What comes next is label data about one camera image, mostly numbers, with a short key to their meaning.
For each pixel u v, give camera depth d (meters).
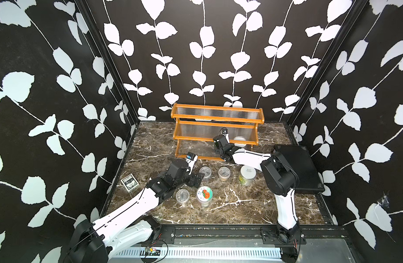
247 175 0.84
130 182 0.88
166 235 0.75
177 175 0.58
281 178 0.54
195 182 0.71
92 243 0.38
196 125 1.23
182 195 0.81
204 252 0.70
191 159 0.69
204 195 0.78
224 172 0.89
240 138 0.98
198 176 0.71
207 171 0.90
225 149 0.78
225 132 0.86
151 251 0.70
